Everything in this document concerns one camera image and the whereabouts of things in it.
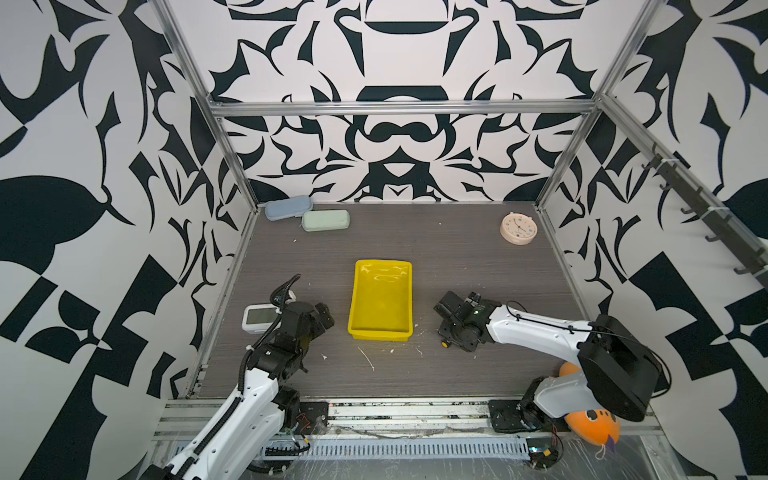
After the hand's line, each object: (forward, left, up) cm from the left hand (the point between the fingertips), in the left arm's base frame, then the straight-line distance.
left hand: (313, 309), depth 84 cm
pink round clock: (+32, -70, -6) cm, 77 cm away
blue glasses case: (+44, +18, -4) cm, 48 cm away
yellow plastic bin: (+6, -19, -9) cm, 22 cm away
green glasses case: (+38, +1, -5) cm, 38 cm away
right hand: (-5, -36, -7) cm, 37 cm away
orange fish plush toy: (-31, -66, +1) cm, 72 cm away
